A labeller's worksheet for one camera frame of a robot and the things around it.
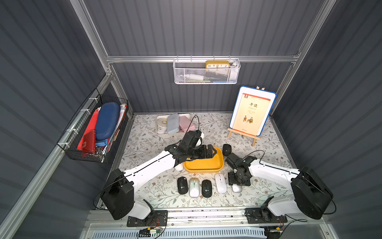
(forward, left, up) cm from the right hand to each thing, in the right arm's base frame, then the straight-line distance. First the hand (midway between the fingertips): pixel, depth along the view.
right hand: (236, 182), depth 85 cm
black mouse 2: (-4, +18, +1) cm, 18 cm away
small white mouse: (-3, 0, -1) cm, 3 cm away
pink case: (+38, +31, +6) cm, 50 cm away
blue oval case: (+19, +68, +32) cm, 77 cm away
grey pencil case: (+38, +40, +7) cm, 56 cm away
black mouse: (-3, +31, +1) cm, 31 cm away
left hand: (+8, +15, +18) cm, 24 cm away
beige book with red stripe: (+35, -11, +20) cm, 42 cm away
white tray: (+54, +31, 0) cm, 62 cm away
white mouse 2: (+8, +33, +2) cm, 34 cm away
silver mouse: (-4, +24, +1) cm, 25 cm away
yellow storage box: (+10, +15, 0) cm, 18 cm away
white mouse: (-2, +9, +2) cm, 9 cm away
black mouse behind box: (+20, +3, +2) cm, 21 cm away
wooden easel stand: (+26, -15, +7) cm, 31 cm away
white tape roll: (+39, +49, +4) cm, 62 cm away
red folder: (+6, +72, +32) cm, 79 cm away
